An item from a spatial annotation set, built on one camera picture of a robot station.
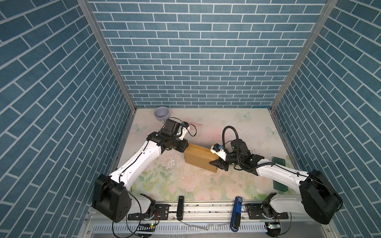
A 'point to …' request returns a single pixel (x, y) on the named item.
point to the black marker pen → (180, 208)
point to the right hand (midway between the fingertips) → (210, 157)
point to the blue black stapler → (236, 218)
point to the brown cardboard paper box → (200, 156)
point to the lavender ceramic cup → (161, 113)
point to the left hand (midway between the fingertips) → (186, 144)
